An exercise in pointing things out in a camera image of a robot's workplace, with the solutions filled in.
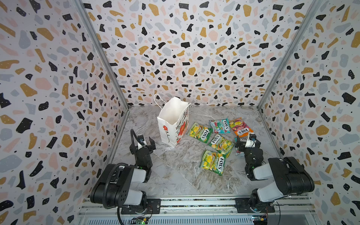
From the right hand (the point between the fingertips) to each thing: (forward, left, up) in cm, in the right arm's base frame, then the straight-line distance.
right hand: (245, 134), depth 88 cm
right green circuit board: (-43, -1, -14) cm, 45 cm away
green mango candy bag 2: (-14, +20, -11) cm, 27 cm away
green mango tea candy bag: (-2, +13, -11) cm, 17 cm away
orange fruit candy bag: (+13, -3, -12) cm, 18 cm away
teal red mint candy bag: (-7, +3, -11) cm, 14 cm away
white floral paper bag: (+14, +47, -4) cm, 50 cm away
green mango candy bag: (+9, +29, -11) cm, 32 cm away
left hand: (-4, +65, 0) cm, 65 cm away
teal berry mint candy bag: (+14, +12, -11) cm, 22 cm away
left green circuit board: (-44, +60, -13) cm, 76 cm away
